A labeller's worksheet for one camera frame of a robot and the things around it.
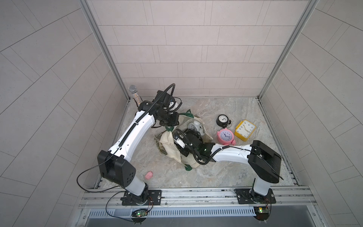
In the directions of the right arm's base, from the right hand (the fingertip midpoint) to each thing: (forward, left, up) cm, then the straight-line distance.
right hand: (178, 143), depth 84 cm
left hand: (+5, -3, +15) cm, 16 cm away
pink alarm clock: (+5, -31, -5) cm, 32 cm away
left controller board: (-33, +19, -3) cm, 38 cm away
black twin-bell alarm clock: (+17, -31, -4) cm, 36 cm away
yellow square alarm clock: (+9, -44, -5) cm, 45 cm away
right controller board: (-35, -40, -9) cm, 54 cm away
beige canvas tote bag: (-7, +4, +8) cm, 11 cm away
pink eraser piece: (-16, +17, -4) cm, 23 cm away
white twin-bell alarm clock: (+8, -13, +5) cm, 16 cm away
